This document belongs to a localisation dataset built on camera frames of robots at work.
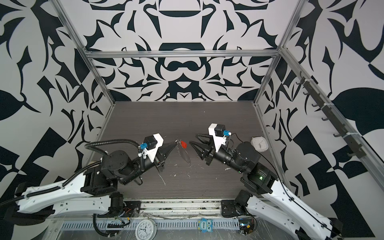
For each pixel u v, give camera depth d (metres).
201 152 0.53
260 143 0.97
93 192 0.42
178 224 0.71
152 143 0.42
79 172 0.44
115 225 0.73
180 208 0.76
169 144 0.52
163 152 0.48
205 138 0.55
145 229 0.66
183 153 0.59
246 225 0.71
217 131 0.46
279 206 0.45
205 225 0.69
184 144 0.54
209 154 0.48
